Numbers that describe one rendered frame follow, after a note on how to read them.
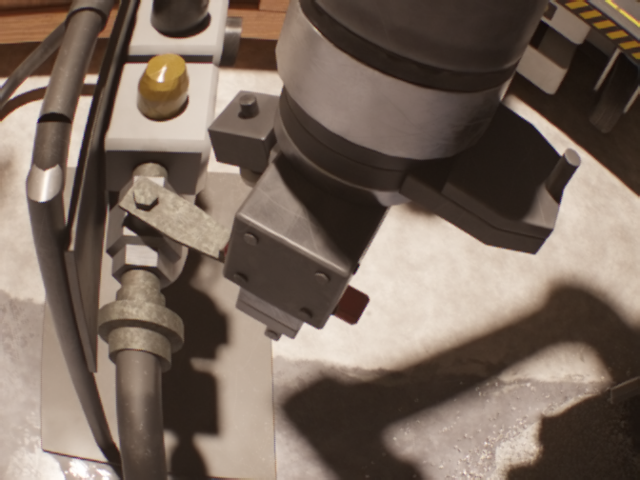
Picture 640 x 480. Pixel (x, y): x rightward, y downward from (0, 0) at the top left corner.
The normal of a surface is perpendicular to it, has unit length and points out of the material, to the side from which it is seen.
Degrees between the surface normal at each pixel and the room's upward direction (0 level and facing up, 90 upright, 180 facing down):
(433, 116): 90
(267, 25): 90
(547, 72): 90
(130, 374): 16
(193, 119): 0
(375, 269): 0
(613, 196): 0
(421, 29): 90
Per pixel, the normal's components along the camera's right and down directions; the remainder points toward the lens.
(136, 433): -0.07, -0.10
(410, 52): -0.21, 0.82
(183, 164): 0.03, 0.87
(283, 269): -0.44, 0.73
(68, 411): 0.19, -0.50
